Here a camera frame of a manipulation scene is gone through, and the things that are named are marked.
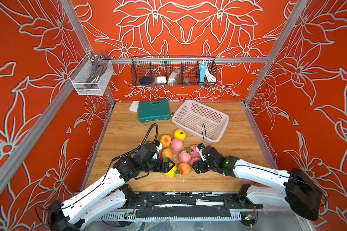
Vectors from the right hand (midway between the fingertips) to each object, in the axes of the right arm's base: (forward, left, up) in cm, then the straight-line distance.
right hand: (194, 165), depth 82 cm
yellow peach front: (-6, +13, +1) cm, 15 cm away
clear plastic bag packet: (+46, +13, +28) cm, 55 cm away
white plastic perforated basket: (+32, -16, -3) cm, 36 cm away
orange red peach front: (-3, +6, +2) cm, 7 cm away
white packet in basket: (+42, +20, +30) cm, 55 cm away
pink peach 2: (+7, -1, +1) cm, 7 cm away
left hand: (-3, +15, +10) cm, 18 cm away
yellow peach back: (+19, +8, +3) cm, 21 cm away
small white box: (+48, +45, 0) cm, 66 cm away
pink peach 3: (+12, +10, +2) cm, 16 cm away
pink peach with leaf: (+4, +6, +2) cm, 8 cm away
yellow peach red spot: (+15, +18, +3) cm, 23 cm away
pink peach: (+3, 0, +2) cm, 3 cm away
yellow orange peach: (+6, +16, +1) cm, 17 cm away
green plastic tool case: (+41, +28, +2) cm, 50 cm away
